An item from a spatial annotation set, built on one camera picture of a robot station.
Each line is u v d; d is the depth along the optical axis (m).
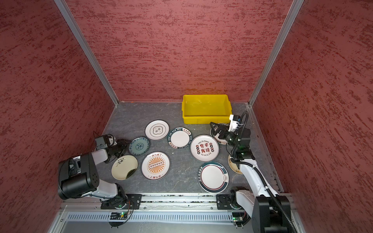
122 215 0.70
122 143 0.83
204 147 0.95
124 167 0.86
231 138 0.69
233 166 0.88
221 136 0.71
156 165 0.87
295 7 0.71
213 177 0.83
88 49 0.88
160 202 0.76
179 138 1.00
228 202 0.73
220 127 0.69
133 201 0.71
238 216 0.70
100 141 0.74
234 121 0.71
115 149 0.82
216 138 0.98
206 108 1.14
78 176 0.45
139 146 0.95
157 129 1.03
